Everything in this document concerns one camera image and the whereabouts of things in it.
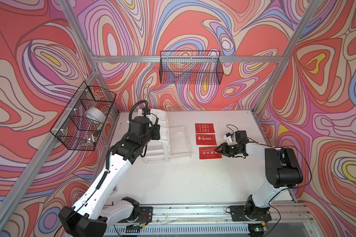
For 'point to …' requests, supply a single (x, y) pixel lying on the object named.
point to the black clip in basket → (97, 132)
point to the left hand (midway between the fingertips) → (158, 125)
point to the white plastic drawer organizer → (157, 151)
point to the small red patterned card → (114, 188)
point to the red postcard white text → (204, 128)
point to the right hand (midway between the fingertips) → (218, 154)
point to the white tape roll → (96, 114)
